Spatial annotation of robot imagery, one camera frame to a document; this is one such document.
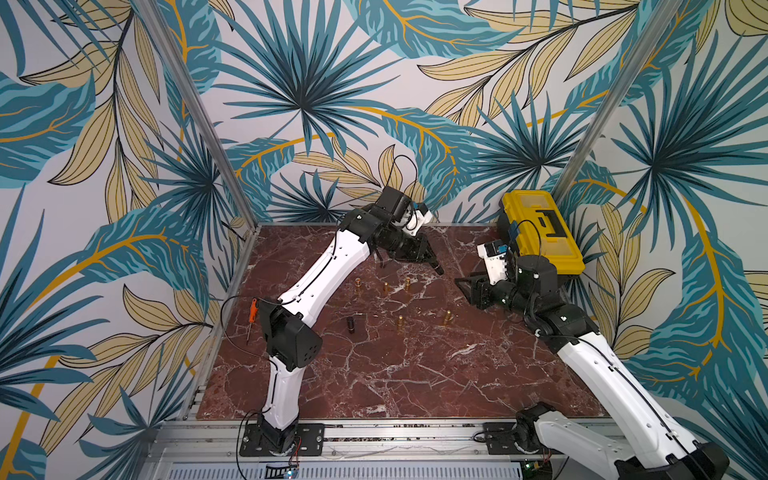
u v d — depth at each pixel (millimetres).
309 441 733
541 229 968
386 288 1005
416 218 675
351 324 879
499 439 733
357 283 977
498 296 626
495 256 618
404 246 662
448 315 902
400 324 910
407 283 984
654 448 385
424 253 739
